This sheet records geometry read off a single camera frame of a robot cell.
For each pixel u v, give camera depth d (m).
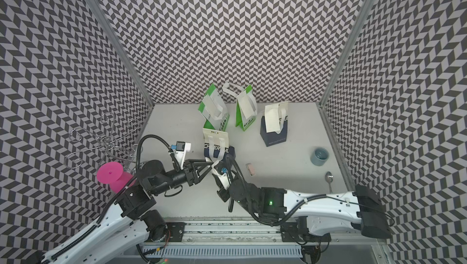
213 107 0.96
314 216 0.45
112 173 0.59
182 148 0.59
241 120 0.99
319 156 0.93
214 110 0.96
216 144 0.81
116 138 0.91
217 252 0.69
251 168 0.87
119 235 0.56
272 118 0.84
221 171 0.53
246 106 0.92
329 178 0.87
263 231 0.75
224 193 0.57
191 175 0.57
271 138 0.98
